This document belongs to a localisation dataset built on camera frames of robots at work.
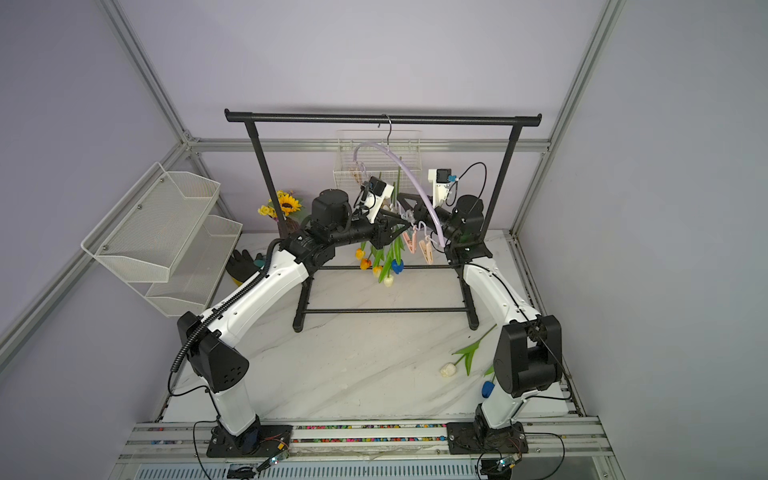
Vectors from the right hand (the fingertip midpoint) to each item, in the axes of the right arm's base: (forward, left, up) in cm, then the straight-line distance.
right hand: (398, 201), depth 75 cm
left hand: (-8, -1, 0) cm, 8 cm away
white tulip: (-7, +4, -22) cm, 24 cm away
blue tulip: (-8, 0, -14) cm, 16 cm away
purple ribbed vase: (+14, +36, -20) cm, 43 cm away
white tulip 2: (-30, -13, -36) cm, 49 cm away
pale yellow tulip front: (+2, +6, -23) cm, 24 cm away
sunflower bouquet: (+15, +35, -14) cm, 41 cm away
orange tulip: (+4, +12, -24) cm, 27 cm away
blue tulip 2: (-35, -24, -38) cm, 56 cm away
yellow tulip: (+2, +11, -27) cm, 30 cm away
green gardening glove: (+7, +49, -32) cm, 59 cm away
